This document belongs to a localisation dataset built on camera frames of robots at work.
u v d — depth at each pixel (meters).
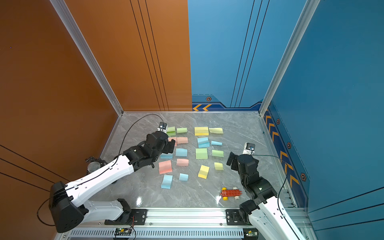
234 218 0.72
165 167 0.89
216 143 1.02
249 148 0.63
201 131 1.07
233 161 0.68
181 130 1.09
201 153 0.98
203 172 0.88
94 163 0.68
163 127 0.64
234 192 0.79
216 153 0.97
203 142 1.02
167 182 0.85
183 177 0.87
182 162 0.92
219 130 1.09
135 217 0.73
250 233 0.71
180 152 0.95
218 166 0.92
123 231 0.71
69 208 0.38
